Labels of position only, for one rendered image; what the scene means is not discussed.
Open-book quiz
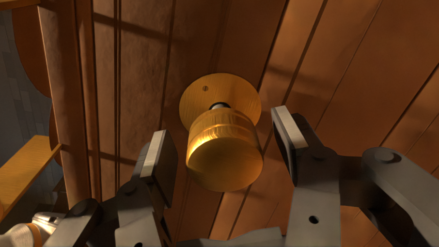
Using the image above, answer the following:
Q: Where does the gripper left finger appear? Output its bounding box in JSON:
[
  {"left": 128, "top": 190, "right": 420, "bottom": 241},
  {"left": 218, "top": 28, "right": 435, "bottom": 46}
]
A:
[{"left": 43, "top": 129, "right": 179, "bottom": 247}]

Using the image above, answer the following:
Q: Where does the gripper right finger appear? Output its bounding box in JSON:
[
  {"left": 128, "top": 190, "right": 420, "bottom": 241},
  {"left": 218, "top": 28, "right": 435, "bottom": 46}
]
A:
[{"left": 271, "top": 105, "right": 439, "bottom": 247}]

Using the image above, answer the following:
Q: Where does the brass round key knob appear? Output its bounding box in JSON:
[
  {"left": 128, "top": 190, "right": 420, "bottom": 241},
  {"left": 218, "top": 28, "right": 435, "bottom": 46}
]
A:
[{"left": 186, "top": 102, "right": 264, "bottom": 193}]

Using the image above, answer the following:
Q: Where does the brass round lock plate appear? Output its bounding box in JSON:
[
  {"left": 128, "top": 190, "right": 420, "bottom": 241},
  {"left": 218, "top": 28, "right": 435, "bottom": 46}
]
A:
[{"left": 179, "top": 72, "right": 262, "bottom": 133}]

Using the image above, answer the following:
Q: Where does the brown wooden tool chest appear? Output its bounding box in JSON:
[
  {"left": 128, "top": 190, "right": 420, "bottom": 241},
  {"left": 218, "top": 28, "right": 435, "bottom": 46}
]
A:
[{"left": 37, "top": 0, "right": 439, "bottom": 247}]

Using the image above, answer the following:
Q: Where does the light wooden shelf board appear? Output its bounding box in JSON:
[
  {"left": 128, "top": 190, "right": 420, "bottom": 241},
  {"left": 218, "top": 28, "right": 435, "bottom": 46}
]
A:
[
  {"left": 0, "top": 135, "right": 63, "bottom": 222},
  {"left": 0, "top": 0, "right": 41, "bottom": 10}
]

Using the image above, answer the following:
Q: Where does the brown leather hide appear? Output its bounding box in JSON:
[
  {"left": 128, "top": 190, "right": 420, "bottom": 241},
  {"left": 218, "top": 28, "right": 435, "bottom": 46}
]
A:
[{"left": 12, "top": 7, "right": 64, "bottom": 167}]

